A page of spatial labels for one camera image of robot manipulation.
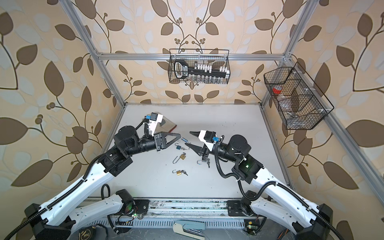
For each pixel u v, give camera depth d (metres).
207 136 0.47
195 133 0.59
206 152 0.53
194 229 0.67
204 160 0.90
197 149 0.53
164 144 0.56
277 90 0.88
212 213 0.74
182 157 0.91
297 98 0.79
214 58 0.91
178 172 0.87
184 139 0.61
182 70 0.85
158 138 0.53
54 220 0.39
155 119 0.56
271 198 0.47
